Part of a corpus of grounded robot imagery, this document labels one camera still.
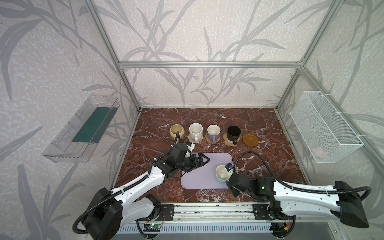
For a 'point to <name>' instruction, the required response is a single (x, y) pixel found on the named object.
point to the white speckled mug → (196, 131)
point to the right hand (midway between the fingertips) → (227, 178)
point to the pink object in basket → (317, 152)
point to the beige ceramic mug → (174, 129)
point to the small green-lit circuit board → (152, 227)
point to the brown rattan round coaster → (207, 139)
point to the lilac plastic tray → (204, 177)
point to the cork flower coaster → (225, 137)
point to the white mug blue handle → (221, 173)
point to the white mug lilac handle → (213, 132)
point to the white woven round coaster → (193, 142)
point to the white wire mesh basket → (330, 137)
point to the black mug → (233, 132)
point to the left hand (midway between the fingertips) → (207, 159)
